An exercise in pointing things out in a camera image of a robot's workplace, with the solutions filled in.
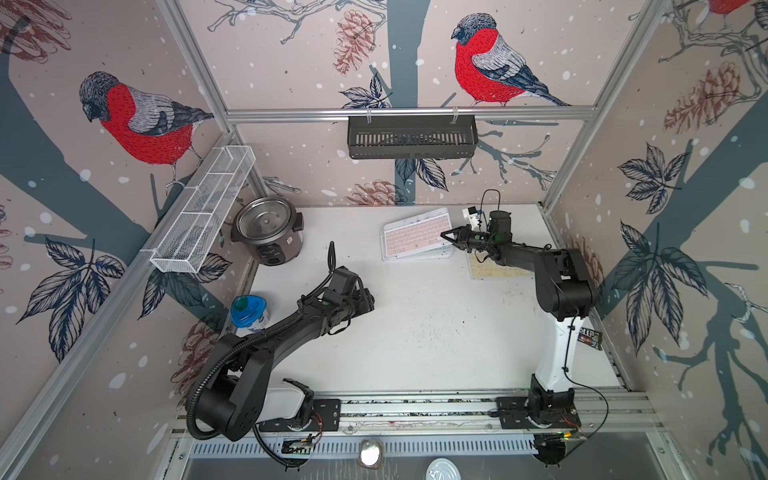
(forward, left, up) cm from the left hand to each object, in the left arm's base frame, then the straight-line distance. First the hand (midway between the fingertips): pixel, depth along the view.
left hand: (372, 296), depth 89 cm
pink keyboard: (+22, -15, +3) cm, 27 cm away
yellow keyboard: (+13, -40, -5) cm, 42 cm away
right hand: (+20, -24, +6) cm, 32 cm away
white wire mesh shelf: (+1, +46, +25) cm, 52 cm away
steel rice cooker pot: (+28, +39, 0) cm, 48 cm away
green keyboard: (+16, -21, +1) cm, 26 cm away
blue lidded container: (-6, +35, +3) cm, 35 cm away
